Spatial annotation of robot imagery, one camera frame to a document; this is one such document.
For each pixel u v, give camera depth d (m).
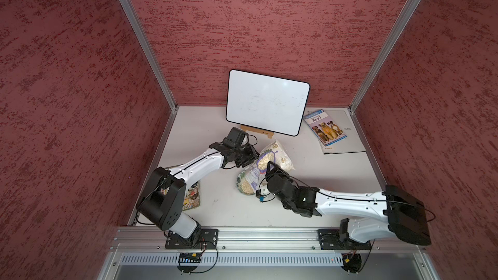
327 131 1.07
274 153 0.76
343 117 1.18
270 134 1.03
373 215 0.44
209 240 0.74
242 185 0.87
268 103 0.96
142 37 0.88
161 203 0.44
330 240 0.73
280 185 0.57
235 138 0.69
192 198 0.84
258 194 0.72
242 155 0.74
